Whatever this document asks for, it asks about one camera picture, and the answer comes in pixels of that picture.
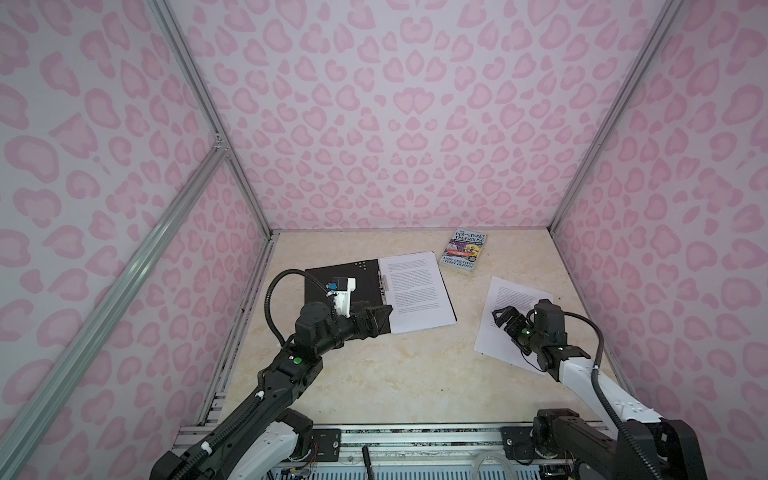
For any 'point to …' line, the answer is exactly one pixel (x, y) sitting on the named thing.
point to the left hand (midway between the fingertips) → (382, 303)
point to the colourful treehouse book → (463, 250)
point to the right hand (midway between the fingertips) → (502, 318)
